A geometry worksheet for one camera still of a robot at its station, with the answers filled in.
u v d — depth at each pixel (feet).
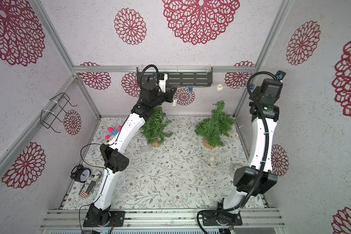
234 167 2.95
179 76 3.04
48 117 2.39
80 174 2.68
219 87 2.35
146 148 3.26
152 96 2.09
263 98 1.70
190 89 2.55
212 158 3.10
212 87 2.96
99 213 2.10
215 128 2.63
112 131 3.42
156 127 2.66
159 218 2.45
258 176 1.34
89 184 2.68
